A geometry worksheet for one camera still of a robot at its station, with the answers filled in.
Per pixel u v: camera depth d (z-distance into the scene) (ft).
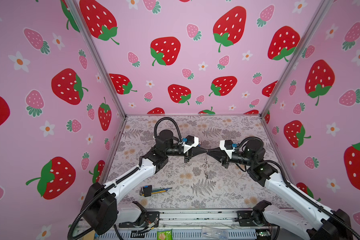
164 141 1.82
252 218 2.30
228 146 1.81
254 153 1.75
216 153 2.09
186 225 2.40
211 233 2.29
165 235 2.25
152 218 2.45
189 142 1.82
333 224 1.28
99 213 1.32
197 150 2.09
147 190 2.72
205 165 3.12
